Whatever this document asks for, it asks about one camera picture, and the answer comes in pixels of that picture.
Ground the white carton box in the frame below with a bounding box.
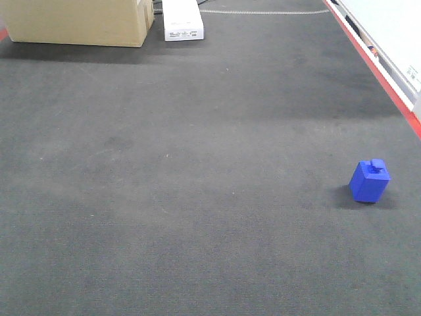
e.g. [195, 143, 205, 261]
[161, 0, 205, 42]

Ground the brown cardboard box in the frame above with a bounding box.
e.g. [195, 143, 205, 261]
[0, 0, 155, 48]

